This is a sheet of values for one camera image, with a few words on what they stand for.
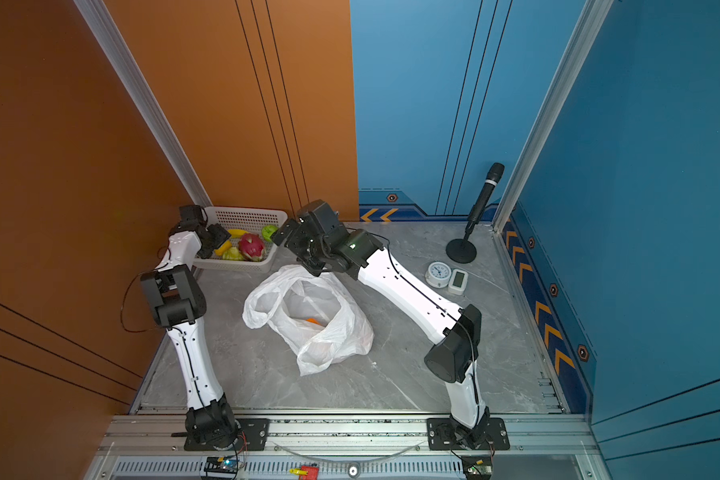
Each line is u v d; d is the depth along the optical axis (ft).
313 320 2.89
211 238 3.06
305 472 2.20
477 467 2.30
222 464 2.32
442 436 2.37
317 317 3.07
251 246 3.38
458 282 3.24
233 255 3.36
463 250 3.60
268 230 3.59
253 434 2.43
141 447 2.38
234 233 3.57
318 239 1.74
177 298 2.09
